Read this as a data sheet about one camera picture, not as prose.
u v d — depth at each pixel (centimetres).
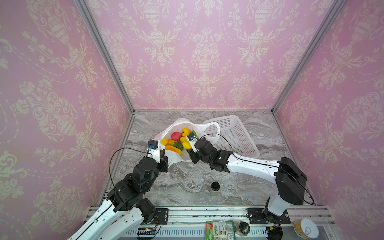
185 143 79
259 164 50
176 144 96
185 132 103
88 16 72
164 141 95
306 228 66
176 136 100
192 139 70
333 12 70
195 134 86
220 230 69
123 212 45
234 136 105
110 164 52
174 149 95
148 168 47
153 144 56
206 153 62
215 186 75
